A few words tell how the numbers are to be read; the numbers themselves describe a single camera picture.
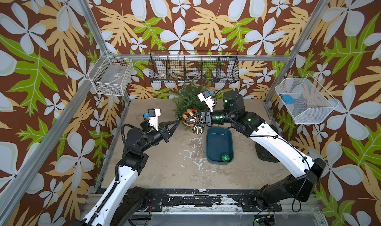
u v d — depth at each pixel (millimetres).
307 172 398
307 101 816
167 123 603
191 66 973
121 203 563
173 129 628
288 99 866
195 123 583
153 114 571
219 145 955
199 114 579
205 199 760
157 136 586
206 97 575
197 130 743
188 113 586
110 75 862
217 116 563
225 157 842
